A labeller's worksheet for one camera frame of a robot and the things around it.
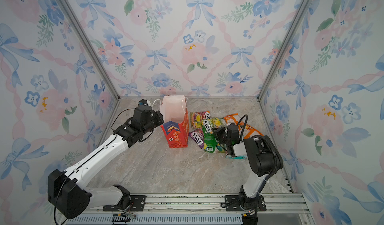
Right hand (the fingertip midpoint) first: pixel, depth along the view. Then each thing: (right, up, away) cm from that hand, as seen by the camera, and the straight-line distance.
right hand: (211, 127), depth 96 cm
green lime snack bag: (-1, -9, -4) cm, 10 cm away
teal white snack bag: (+16, -17, -6) cm, 24 cm away
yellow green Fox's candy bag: (-1, +2, +2) cm, 3 cm away
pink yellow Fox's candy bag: (-9, +6, +10) cm, 15 cm away
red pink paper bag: (-20, +4, -21) cm, 29 cm away
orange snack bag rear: (+17, +5, +8) cm, 20 cm away
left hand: (-26, +9, -17) cm, 33 cm away
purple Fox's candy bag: (-8, -5, -1) cm, 10 cm away
